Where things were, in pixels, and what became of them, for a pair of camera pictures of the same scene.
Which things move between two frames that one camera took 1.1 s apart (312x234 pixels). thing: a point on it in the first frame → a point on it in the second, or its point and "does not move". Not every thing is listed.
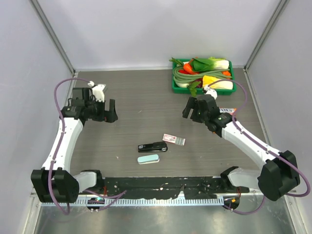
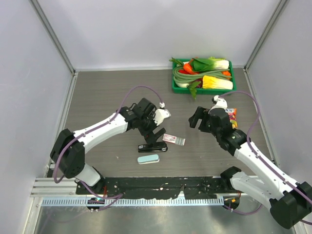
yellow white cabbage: (207, 80) does not move
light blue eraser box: (148, 159) does not move
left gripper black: (106, 116) → (148, 135)
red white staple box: (173, 139) does not move
